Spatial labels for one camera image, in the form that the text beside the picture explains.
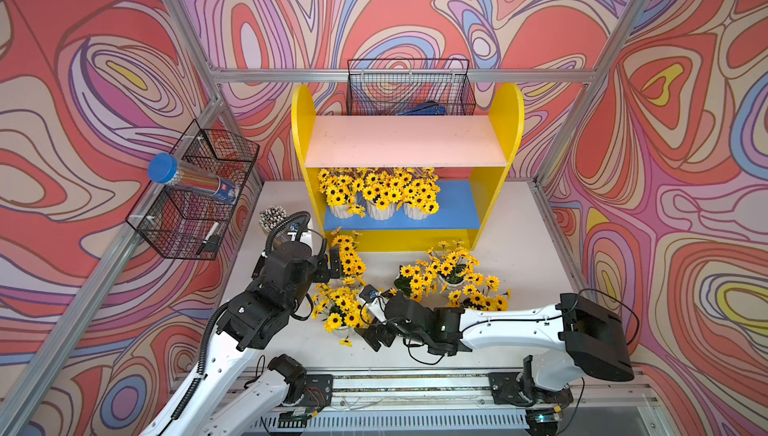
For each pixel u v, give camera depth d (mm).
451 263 816
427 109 879
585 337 427
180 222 732
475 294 762
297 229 542
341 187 806
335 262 616
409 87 952
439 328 571
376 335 651
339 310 738
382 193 803
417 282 767
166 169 616
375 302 637
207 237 725
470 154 721
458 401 734
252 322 437
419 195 790
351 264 799
